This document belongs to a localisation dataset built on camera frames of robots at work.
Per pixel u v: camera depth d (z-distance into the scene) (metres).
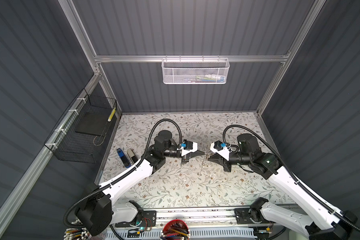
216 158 0.63
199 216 0.76
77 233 0.57
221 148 0.57
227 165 0.59
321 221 0.39
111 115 0.81
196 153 0.57
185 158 0.61
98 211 0.40
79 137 0.72
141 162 0.53
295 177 0.46
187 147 0.54
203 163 0.68
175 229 0.67
